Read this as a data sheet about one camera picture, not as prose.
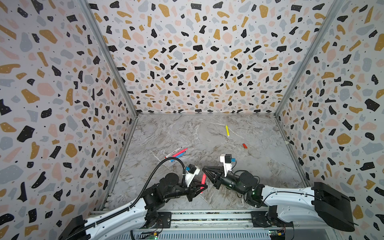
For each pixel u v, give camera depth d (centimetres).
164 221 73
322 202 43
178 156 97
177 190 61
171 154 97
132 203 52
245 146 103
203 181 69
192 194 63
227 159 63
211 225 73
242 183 56
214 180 64
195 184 65
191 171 64
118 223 48
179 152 99
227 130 111
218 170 65
